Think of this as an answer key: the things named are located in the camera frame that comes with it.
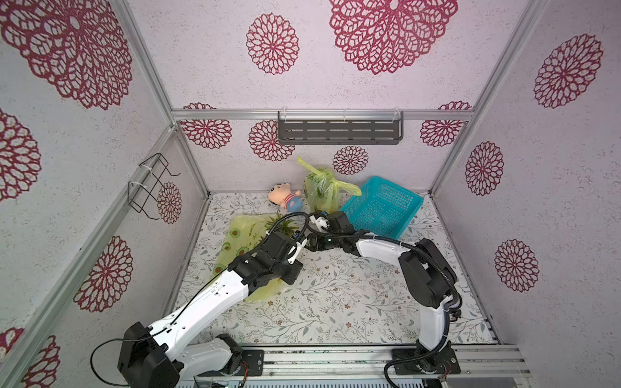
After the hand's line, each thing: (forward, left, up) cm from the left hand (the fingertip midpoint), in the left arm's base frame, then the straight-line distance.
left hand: (294, 265), depth 79 cm
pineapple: (+14, +4, +2) cm, 15 cm away
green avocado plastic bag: (+32, -10, +3) cm, 33 cm away
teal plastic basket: (+37, -39, -16) cm, 57 cm away
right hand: (+13, -2, -6) cm, 14 cm away
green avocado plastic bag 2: (+20, +25, -11) cm, 34 cm away
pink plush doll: (+39, +9, -8) cm, 41 cm away
